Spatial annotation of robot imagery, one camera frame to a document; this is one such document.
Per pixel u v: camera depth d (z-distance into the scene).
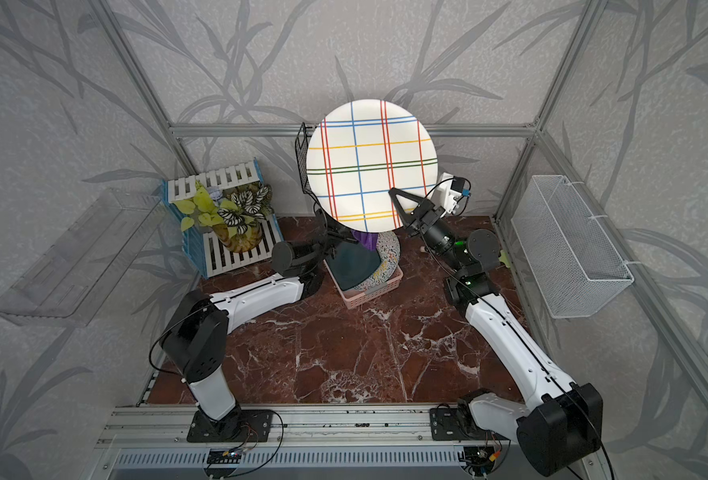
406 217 0.55
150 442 0.74
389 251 0.99
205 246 1.09
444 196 0.56
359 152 0.55
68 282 0.65
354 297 0.89
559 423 0.38
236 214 0.88
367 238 0.56
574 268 0.61
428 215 0.53
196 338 0.47
